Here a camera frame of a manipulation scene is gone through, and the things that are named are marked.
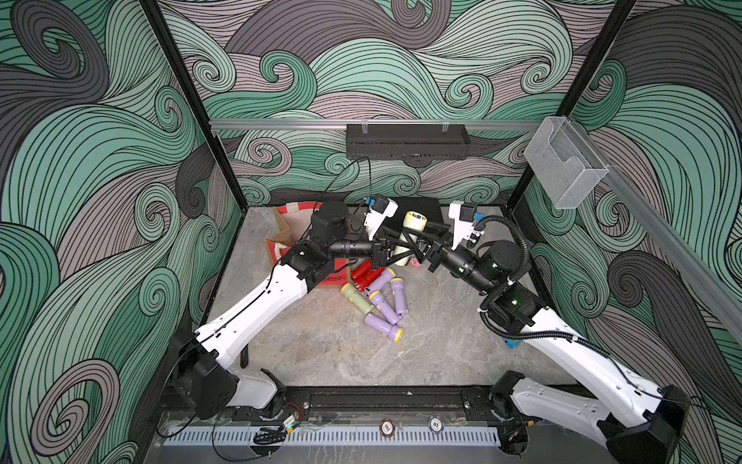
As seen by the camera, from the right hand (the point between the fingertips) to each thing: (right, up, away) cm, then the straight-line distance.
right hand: (406, 230), depth 59 cm
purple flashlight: (-3, -18, +36) cm, 40 cm away
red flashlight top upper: (-10, -14, +39) cm, 42 cm away
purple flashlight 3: (-3, -24, +30) cm, 39 cm away
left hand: (+1, -2, +2) cm, 3 cm away
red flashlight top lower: (-8, -17, +35) cm, 40 cm away
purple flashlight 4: (-4, -30, +28) cm, 41 cm away
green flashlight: (-11, -22, +31) cm, 40 cm away
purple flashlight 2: (+2, -21, +32) cm, 39 cm away
